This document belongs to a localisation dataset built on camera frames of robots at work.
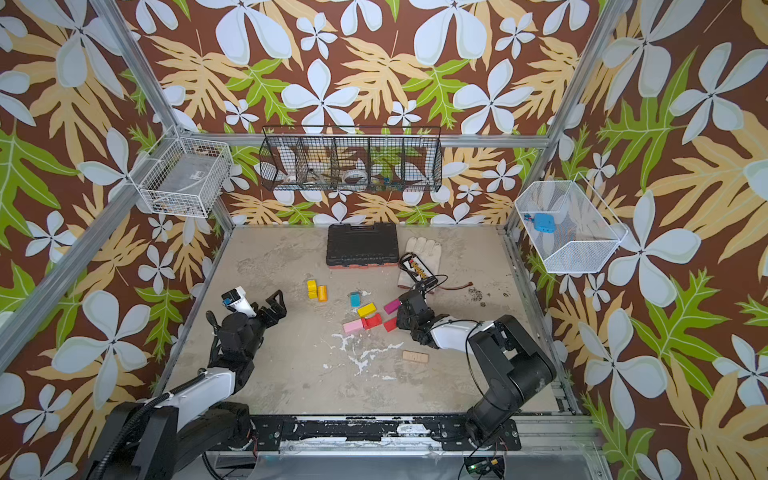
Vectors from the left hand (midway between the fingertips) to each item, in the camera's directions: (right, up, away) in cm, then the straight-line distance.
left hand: (267, 293), depth 86 cm
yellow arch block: (+9, -1, +15) cm, 18 cm away
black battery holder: (+45, +7, +18) cm, 49 cm away
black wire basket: (+23, +43, +12) cm, 51 cm away
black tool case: (+26, +15, +23) cm, 38 cm away
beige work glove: (+51, +12, +25) cm, 58 cm away
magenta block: (+37, -6, +12) cm, 39 cm away
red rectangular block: (+36, -11, +7) cm, 39 cm away
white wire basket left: (-24, +34, 0) cm, 42 cm away
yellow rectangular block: (+29, -7, +10) cm, 31 cm away
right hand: (+41, -8, +10) cm, 43 cm away
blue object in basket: (+81, +21, 0) cm, 84 cm away
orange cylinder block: (+13, -2, +14) cm, 19 cm away
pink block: (+24, -11, +7) cm, 28 cm away
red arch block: (+30, -10, +7) cm, 33 cm away
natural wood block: (+43, -19, 0) cm, 47 cm away
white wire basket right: (+88, +19, -2) cm, 90 cm away
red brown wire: (+65, +1, +18) cm, 67 cm away
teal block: (+24, -4, +17) cm, 30 cm away
